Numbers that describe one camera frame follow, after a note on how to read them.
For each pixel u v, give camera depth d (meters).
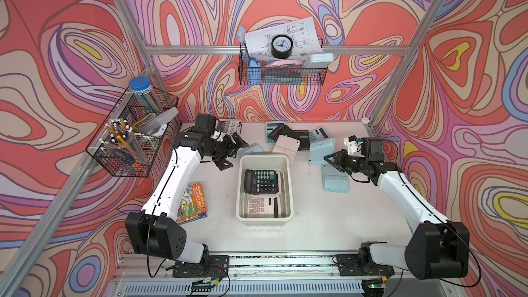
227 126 1.14
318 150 0.88
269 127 1.15
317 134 1.11
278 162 0.92
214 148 0.63
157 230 0.40
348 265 0.73
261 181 0.91
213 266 0.73
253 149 1.05
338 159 0.73
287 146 1.03
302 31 0.82
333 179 0.94
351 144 0.78
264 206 0.86
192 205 0.84
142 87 0.70
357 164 0.69
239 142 0.68
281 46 0.78
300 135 1.11
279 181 0.91
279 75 0.80
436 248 0.41
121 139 0.58
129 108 0.75
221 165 0.71
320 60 0.70
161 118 0.71
